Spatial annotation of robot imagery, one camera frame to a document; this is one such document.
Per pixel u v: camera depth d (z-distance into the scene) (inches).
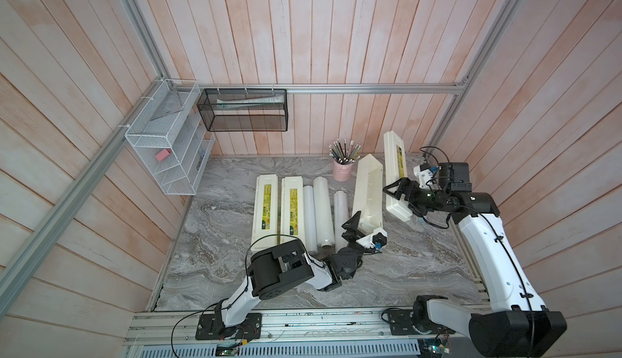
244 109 41.2
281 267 21.5
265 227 33.8
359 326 29.4
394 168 29.8
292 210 35.7
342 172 42.2
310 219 36.5
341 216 36.8
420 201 25.6
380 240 26.1
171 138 27.1
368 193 31.9
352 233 28.8
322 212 37.2
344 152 42.2
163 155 32.3
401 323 28.8
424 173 27.0
